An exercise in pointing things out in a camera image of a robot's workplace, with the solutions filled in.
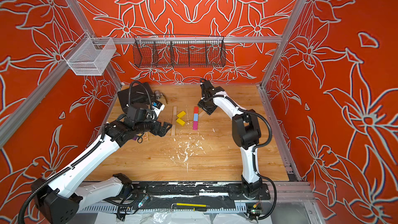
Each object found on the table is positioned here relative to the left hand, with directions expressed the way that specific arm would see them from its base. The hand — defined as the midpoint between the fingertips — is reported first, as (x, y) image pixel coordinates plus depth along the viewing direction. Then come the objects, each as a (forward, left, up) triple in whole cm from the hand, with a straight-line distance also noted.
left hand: (164, 119), depth 76 cm
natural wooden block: (+20, +1, -19) cm, 28 cm away
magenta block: (+11, -14, -21) cm, 28 cm away
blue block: (+16, -14, -20) cm, 29 cm away
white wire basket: (+35, +52, +12) cm, 63 cm away
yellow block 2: (+11, -5, -20) cm, 23 cm away
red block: (+23, -14, -21) cm, 34 cm away
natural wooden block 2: (+13, 0, -19) cm, 24 cm away
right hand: (+18, -18, -10) cm, 28 cm away
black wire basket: (+47, -1, +10) cm, 48 cm away
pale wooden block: (+19, -18, -20) cm, 33 cm away
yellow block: (+17, -4, -20) cm, 27 cm away
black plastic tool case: (+28, +26, -14) cm, 41 cm away
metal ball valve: (+32, +15, -18) cm, 40 cm away
